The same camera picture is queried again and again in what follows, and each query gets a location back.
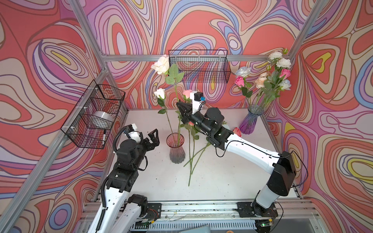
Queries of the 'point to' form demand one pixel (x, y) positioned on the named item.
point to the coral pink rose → (237, 131)
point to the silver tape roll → (103, 117)
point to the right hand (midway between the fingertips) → (177, 107)
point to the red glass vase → (177, 154)
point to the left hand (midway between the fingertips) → (152, 131)
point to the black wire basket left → (91, 122)
